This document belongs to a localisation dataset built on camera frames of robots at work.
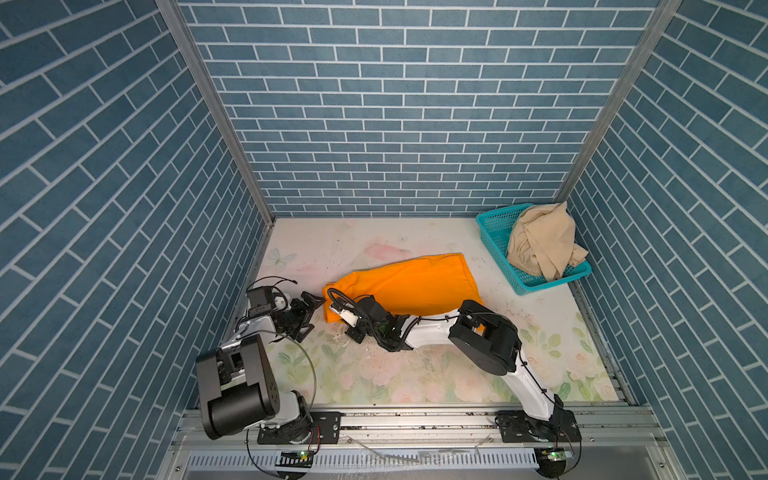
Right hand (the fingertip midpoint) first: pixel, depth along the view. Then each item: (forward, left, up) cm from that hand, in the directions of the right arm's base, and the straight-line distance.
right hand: (339, 315), depth 91 cm
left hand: (0, +6, +3) cm, 6 cm away
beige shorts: (+28, -65, +8) cm, 71 cm away
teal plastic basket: (+41, -52, +1) cm, 66 cm away
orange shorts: (+14, -26, -2) cm, 29 cm away
